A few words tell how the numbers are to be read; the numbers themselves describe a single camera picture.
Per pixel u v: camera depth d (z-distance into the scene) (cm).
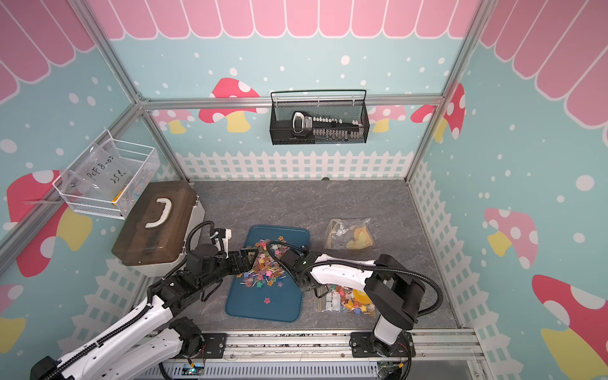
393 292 45
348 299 82
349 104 90
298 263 67
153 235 89
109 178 70
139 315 49
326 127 89
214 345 74
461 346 76
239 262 69
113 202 68
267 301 83
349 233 100
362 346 74
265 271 89
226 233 71
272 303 82
